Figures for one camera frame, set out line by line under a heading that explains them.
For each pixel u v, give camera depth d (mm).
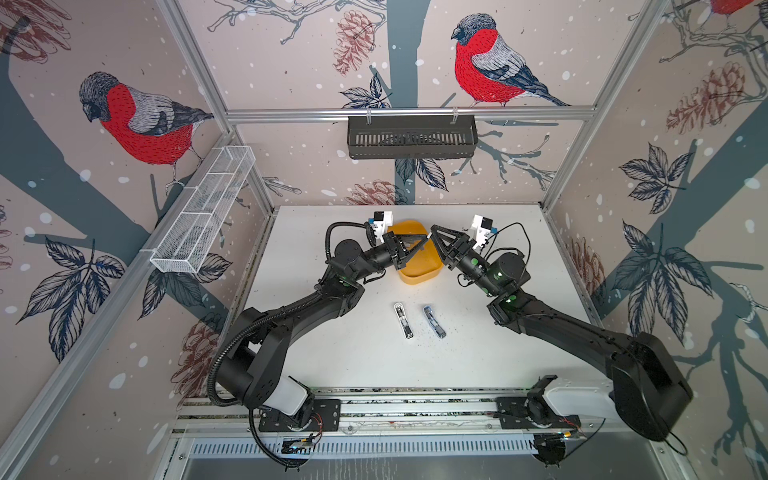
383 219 713
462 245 641
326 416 734
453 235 671
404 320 890
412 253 677
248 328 428
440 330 876
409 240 694
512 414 728
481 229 684
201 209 780
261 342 438
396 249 653
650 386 411
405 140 1063
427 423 730
